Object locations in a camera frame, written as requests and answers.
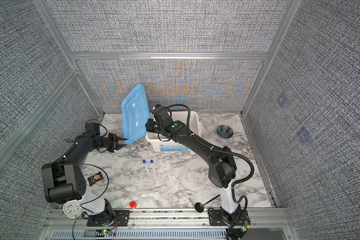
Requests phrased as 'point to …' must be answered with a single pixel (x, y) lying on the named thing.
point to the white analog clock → (71, 208)
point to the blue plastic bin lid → (135, 113)
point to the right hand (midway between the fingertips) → (145, 124)
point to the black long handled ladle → (199, 207)
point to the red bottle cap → (133, 204)
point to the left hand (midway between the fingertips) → (127, 139)
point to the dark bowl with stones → (225, 131)
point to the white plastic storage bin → (171, 146)
